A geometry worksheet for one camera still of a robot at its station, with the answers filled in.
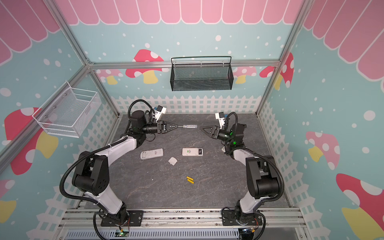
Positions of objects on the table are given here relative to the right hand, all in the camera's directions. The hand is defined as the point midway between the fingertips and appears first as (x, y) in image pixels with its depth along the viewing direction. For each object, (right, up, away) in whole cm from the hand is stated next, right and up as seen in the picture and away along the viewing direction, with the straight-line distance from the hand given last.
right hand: (201, 129), depth 79 cm
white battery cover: (-18, -20, +16) cm, 31 cm away
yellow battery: (-6, -29, +9) cm, 31 cm away
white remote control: (-32, -16, +18) cm, 40 cm away
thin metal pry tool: (-7, +2, -1) cm, 7 cm away
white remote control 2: (-5, -15, +19) cm, 25 cm away
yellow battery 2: (-7, -30, +8) cm, 32 cm away
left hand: (-13, 0, -1) cm, 13 cm away
